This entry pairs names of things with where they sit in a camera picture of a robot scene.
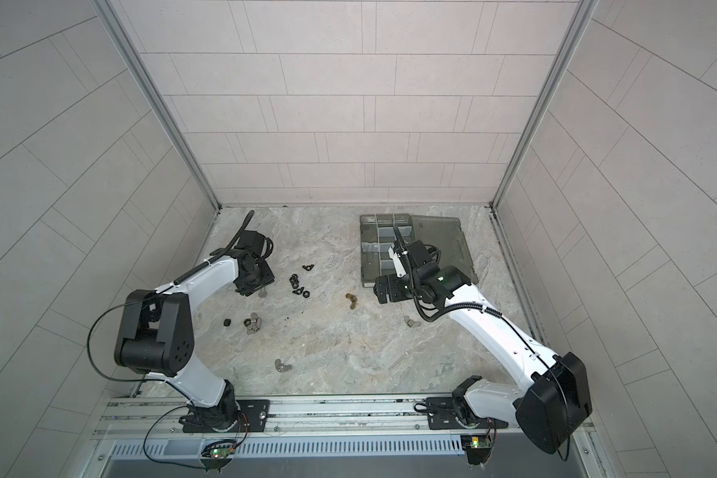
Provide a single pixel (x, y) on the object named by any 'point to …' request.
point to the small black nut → (227, 322)
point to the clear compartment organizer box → (376, 236)
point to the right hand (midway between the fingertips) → (387, 288)
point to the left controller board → (217, 454)
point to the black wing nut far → (308, 267)
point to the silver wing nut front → (282, 367)
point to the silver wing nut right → (411, 323)
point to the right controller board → (478, 447)
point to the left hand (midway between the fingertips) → (273, 276)
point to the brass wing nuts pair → (353, 299)
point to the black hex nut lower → (306, 294)
